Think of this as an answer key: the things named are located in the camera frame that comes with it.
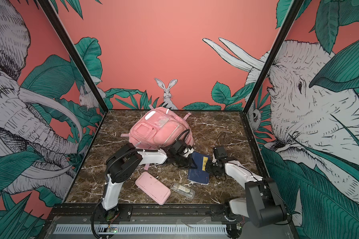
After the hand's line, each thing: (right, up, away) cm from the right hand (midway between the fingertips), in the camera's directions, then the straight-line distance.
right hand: (205, 167), depth 88 cm
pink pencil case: (-30, -9, -7) cm, 32 cm away
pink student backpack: (-33, +23, +15) cm, 43 cm away
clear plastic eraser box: (-12, -11, -9) cm, 18 cm away
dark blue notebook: (-4, -4, -2) cm, 6 cm away
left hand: (-4, +1, -3) cm, 5 cm away
